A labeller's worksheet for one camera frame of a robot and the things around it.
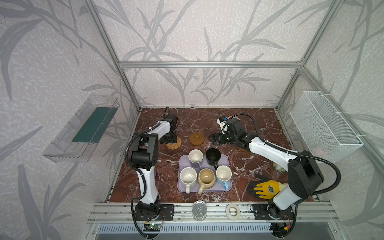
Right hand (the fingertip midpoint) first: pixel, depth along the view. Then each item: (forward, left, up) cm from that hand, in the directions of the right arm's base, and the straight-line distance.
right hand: (214, 131), depth 88 cm
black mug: (-11, +1, -10) cm, 15 cm away
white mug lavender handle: (-11, +12, -12) cm, 20 cm away
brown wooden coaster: (+4, +11, -15) cm, 19 cm away
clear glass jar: (-39, +9, -8) cm, 41 cm away
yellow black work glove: (-29, -27, -12) cm, 42 cm away
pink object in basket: (-16, -50, +5) cm, 53 cm away
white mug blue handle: (-21, -5, -13) cm, 25 cm away
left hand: (+4, +29, -12) cm, 32 cm away
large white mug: (-23, +16, -13) cm, 30 cm away
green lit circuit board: (-45, +32, -16) cm, 58 cm away
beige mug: (-23, +5, -14) cm, 27 cm away
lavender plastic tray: (-13, +19, -14) cm, 27 cm away
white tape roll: (-41, -9, -14) cm, 44 cm away
